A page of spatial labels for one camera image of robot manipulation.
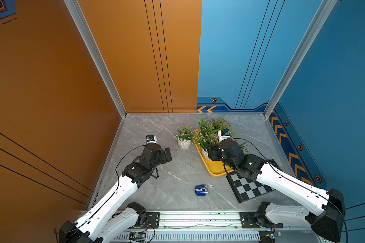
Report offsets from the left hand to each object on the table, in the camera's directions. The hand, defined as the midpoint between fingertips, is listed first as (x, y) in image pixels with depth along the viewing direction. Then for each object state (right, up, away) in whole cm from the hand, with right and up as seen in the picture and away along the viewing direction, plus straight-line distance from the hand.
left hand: (164, 149), depth 79 cm
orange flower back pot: (+22, +2, +8) cm, 24 cm away
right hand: (+24, +2, -4) cm, 24 cm away
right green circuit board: (+52, -39, -10) cm, 65 cm away
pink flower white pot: (+23, +11, +12) cm, 29 cm away
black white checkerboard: (+43, -22, 0) cm, 48 cm away
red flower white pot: (+32, +13, +15) cm, 38 cm away
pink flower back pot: (+11, +6, +10) cm, 16 cm away
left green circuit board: (-12, -41, -8) cm, 43 cm away
